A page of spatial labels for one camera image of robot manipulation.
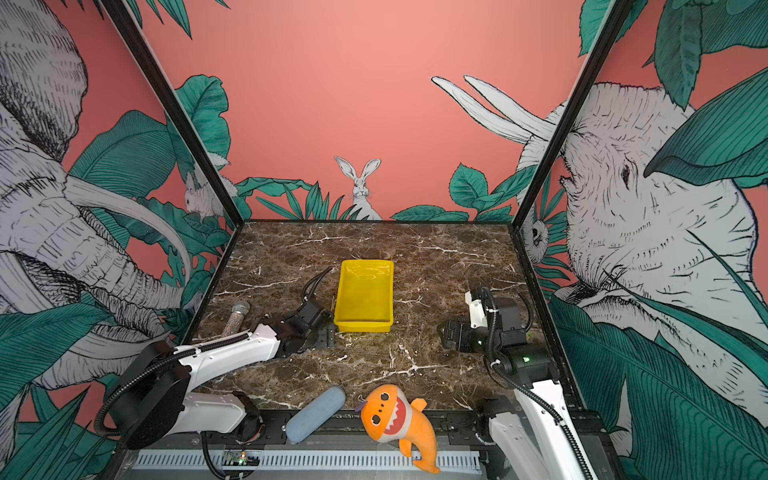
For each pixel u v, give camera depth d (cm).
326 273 77
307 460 70
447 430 74
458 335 64
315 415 75
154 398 42
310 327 68
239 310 91
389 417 69
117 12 69
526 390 45
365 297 98
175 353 46
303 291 101
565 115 88
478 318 66
